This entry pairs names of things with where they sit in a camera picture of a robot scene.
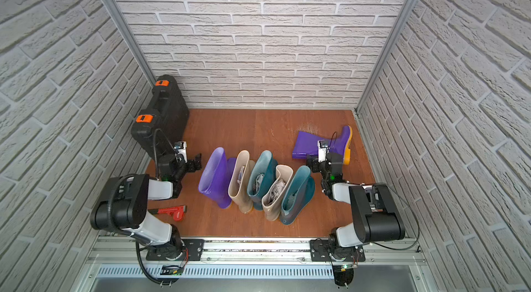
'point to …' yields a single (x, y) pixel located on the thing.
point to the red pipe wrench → (177, 212)
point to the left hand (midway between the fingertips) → (192, 150)
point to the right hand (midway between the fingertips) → (320, 153)
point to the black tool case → (156, 131)
